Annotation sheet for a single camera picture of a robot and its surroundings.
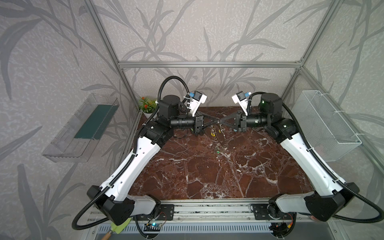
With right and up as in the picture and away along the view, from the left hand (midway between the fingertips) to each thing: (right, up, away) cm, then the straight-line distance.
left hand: (217, 118), depth 57 cm
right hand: (+2, 0, +3) cm, 3 cm away
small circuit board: (-30, -53, +15) cm, 63 cm away
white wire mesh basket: (+48, -6, +6) cm, 48 cm away
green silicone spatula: (-46, -52, +12) cm, 70 cm away
